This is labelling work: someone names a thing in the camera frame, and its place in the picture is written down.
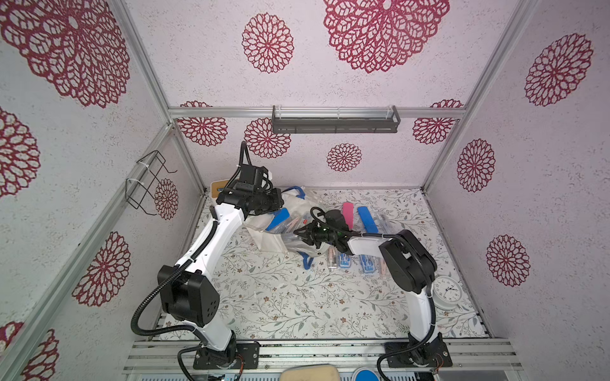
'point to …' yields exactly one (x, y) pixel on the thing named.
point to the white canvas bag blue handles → (295, 199)
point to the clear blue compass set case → (345, 260)
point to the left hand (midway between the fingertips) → (283, 202)
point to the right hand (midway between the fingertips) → (292, 230)
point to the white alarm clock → (446, 292)
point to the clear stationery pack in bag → (285, 222)
